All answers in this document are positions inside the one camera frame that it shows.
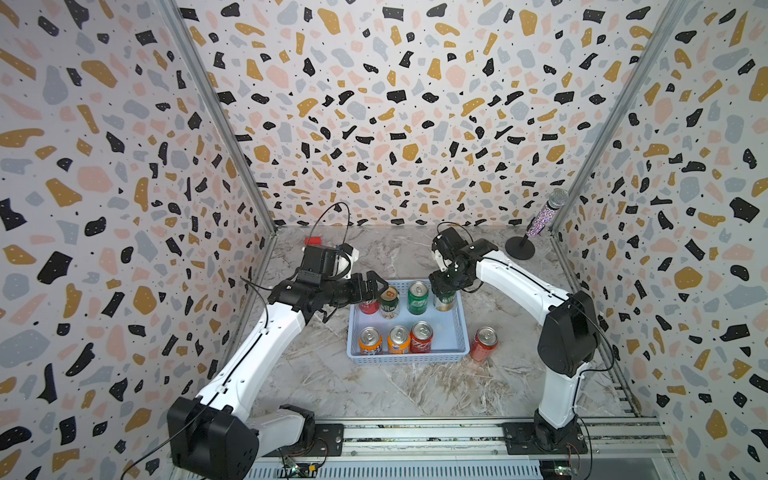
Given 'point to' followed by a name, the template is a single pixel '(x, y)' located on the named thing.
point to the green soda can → (418, 297)
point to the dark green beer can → (444, 303)
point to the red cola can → (369, 307)
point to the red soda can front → (421, 337)
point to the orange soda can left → (370, 342)
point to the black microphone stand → (520, 247)
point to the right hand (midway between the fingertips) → (442, 285)
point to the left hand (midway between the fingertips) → (377, 288)
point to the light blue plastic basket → (451, 331)
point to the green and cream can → (388, 303)
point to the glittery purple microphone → (556, 200)
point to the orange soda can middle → (399, 340)
